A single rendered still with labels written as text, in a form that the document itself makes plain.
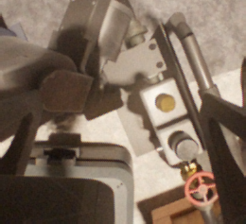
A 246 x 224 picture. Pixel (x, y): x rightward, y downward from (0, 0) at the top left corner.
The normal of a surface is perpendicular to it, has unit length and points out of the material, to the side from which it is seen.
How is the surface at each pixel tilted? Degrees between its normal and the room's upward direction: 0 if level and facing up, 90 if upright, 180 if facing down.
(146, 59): 0
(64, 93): 61
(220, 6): 0
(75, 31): 29
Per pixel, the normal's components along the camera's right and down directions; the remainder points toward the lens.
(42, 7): -0.02, 0.11
